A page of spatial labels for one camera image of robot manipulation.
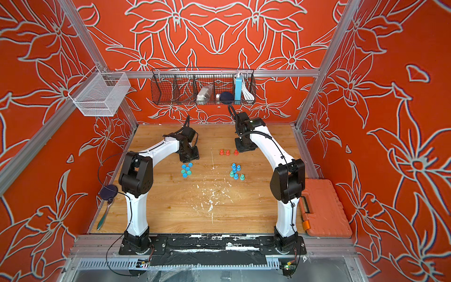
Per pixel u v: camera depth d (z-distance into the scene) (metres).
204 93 0.92
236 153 1.04
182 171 0.97
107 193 0.88
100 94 0.91
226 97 0.98
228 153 1.03
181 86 1.01
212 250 0.73
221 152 1.04
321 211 0.78
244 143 0.75
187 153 0.83
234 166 0.96
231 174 0.93
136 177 0.54
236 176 0.92
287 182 0.50
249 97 0.91
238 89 0.86
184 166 0.98
